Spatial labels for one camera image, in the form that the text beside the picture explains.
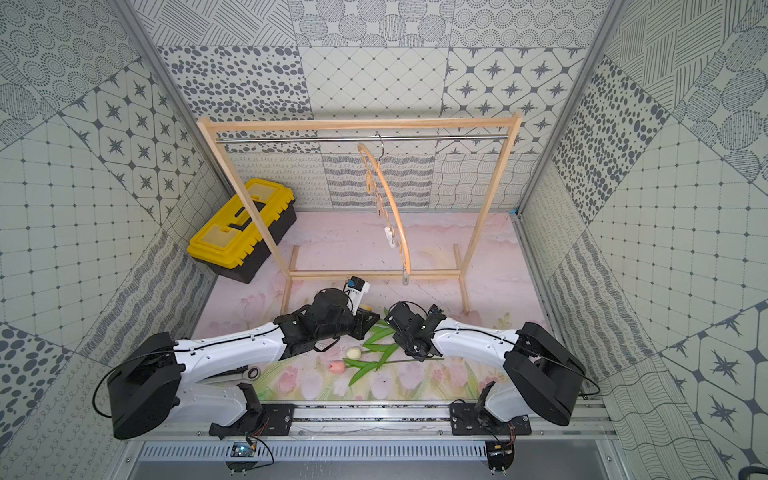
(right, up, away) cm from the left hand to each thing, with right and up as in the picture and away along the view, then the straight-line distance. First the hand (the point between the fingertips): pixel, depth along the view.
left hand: (382, 311), depth 79 cm
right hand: (+6, -11, +7) cm, 15 cm away
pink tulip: (+1, -13, +6) cm, 14 cm away
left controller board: (-34, -32, -7) cm, 47 cm away
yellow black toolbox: (-46, +18, +10) cm, 50 cm away
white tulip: (-8, -13, +5) cm, 16 cm away
